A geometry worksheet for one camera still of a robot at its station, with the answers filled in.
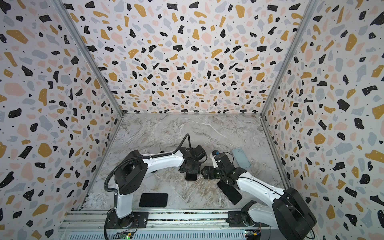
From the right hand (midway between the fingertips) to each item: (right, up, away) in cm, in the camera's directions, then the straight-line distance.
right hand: (204, 169), depth 84 cm
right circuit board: (+23, -28, -13) cm, 38 cm away
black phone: (-27, -16, -4) cm, 32 cm away
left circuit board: (-38, -27, -14) cm, 49 cm away
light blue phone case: (+25, +4, +14) cm, 29 cm away
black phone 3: (+16, -14, -2) cm, 21 cm away
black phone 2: (-8, -5, +3) cm, 10 cm away
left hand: (-5, -1, +4) cm, 7 cm away
